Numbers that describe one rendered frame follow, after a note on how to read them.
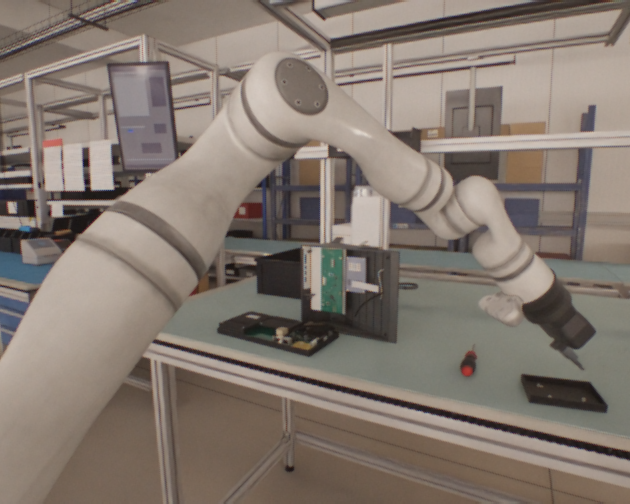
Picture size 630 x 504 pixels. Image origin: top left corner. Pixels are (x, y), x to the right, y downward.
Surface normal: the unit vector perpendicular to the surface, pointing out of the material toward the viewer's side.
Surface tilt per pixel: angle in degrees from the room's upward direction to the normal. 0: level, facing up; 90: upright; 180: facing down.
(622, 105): 90
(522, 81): 90
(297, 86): 72
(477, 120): 98
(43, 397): 78
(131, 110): 101
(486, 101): 98
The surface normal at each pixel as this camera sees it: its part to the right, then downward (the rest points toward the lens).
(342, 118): 0.63, -0.10
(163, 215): 0.41, -0.48
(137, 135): -0.04, 0.33
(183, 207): 0.64, -0.53
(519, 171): -0.46, 0.13
